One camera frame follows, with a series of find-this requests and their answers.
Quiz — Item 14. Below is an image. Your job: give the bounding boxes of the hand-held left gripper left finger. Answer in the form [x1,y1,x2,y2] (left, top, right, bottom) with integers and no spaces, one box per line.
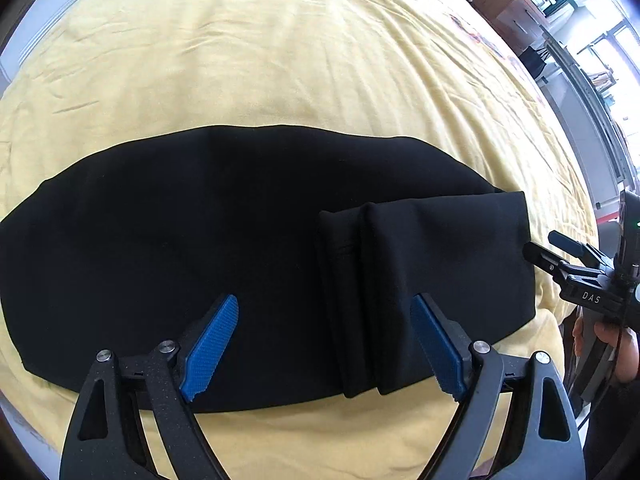
[59,294,240,480]

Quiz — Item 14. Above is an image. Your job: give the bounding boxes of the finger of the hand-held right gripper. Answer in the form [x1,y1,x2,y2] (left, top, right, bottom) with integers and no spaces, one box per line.
[548,230,603,267]
[522,241,573,283]

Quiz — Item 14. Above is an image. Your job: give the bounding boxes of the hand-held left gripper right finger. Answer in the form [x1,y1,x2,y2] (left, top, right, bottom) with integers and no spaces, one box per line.
[409,293,586,480]

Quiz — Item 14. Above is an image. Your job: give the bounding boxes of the black pants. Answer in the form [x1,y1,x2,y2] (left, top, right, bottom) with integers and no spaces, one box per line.
[0,124,544,414]

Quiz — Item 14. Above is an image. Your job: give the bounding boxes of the person's right hand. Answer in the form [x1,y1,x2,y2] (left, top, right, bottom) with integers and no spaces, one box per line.
[571,317,640,382]

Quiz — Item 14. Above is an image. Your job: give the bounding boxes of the glass-topped desk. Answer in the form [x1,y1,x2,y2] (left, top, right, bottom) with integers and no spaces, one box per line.
[541,25,640,213]

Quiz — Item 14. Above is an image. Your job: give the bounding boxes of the window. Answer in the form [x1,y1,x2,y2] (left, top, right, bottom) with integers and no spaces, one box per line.
[575,0,640,63]

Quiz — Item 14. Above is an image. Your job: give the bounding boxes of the wooden dresser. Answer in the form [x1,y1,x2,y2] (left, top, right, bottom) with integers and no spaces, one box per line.
[472,0,549,54]

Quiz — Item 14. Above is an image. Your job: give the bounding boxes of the yellow printed bedspread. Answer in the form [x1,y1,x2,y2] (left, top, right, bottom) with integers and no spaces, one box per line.
[0,0,601,480]

